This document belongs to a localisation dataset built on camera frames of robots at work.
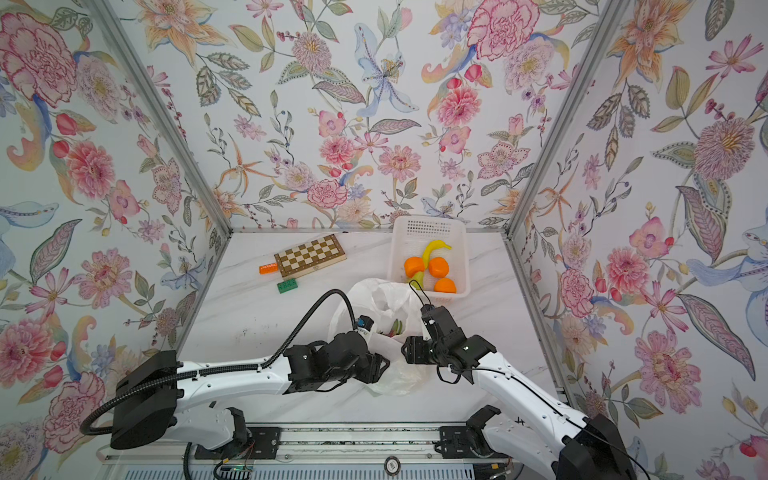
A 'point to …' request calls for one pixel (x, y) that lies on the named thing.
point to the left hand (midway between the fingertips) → (386, 368)
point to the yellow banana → (430, 247)
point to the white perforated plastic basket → (409, 236)
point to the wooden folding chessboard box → (310, 256)
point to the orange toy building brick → (269, 268)
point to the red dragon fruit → (396, 329)
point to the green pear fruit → (418, 281)
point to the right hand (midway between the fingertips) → (408, 346)
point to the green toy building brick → (287, 285)
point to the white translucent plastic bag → (397, 311)
